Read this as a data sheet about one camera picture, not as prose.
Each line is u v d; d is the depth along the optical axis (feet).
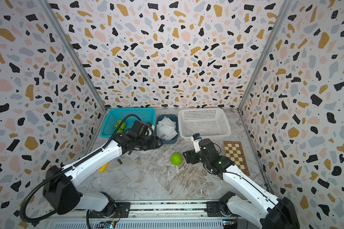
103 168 1.66
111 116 3.47
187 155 2.33
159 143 2.44
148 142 2.27
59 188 1.33
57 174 1.32
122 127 3.39
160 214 2.40
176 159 2.85
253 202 1.48
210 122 3.71
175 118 3.51
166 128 3.19
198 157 2.22
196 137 2.30
